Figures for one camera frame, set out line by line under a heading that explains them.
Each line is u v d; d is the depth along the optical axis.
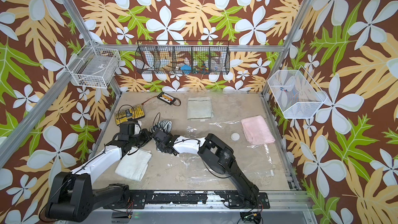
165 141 0.72
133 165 0.83
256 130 0.96
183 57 0.97
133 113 1.05
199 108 1.08
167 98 1.15
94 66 0.85
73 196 0.41
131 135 0.71
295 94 0.84
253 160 0.86
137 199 0.74
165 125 0.90
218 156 0.53
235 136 0.96
